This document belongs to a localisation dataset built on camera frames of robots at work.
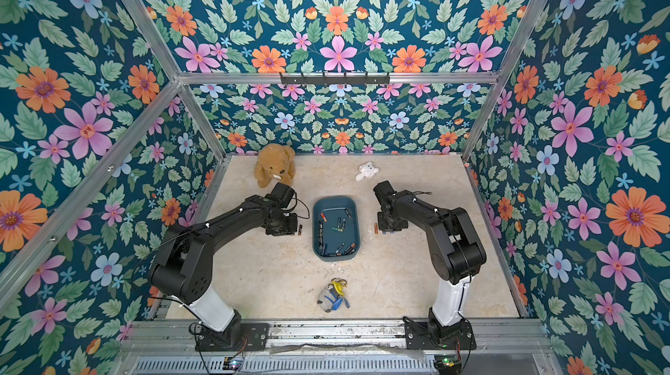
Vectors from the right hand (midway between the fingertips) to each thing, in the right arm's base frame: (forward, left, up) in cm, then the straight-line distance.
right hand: (391, 224), depth 96 cm
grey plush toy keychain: (-27, +20, +4) cm, 34 cm away
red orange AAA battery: (-2, +6, 0) cm, 6 cm away
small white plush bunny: (+25, +10, +3) cm, 27 cm away
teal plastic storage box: (-2, +21, 0) cm, 21 cm away
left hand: (-4, +35, +3) cm, 35 cm away
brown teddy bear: (+15, +43, +17) cm, 49 cm away
